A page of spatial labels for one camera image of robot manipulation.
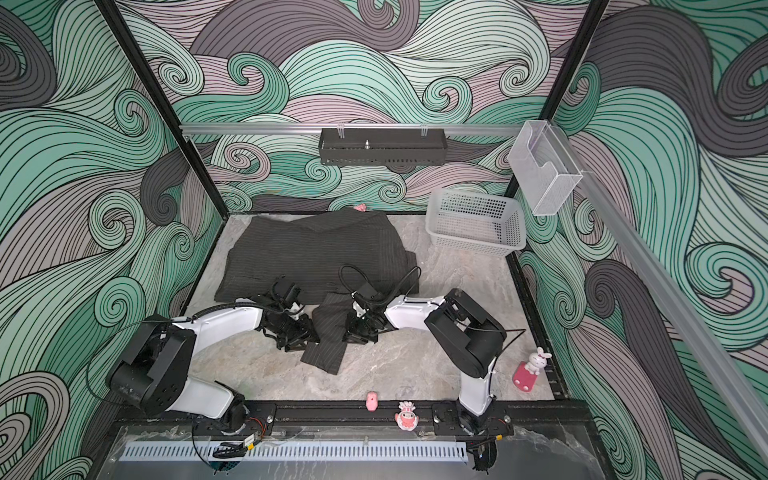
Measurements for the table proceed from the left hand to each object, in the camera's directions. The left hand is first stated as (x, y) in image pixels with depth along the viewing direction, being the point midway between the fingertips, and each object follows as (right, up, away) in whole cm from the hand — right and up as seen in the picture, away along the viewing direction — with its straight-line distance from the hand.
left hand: (315, 340), depth 86 cm
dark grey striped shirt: (0, +23, +22) cm, 32 cm away
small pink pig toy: (+12, +43, +33) cm, 55 cm away
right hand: (+8, 0, 0) cm, 8 cm away
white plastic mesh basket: (+58, +36, +32) cm, 76 cm away
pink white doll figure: (+26, -14, -14) cm, 33 cm away
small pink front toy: (+17, -12, -11) cm, 23 cm away
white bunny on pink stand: (+59, -7, -6) cm, 59 cm away
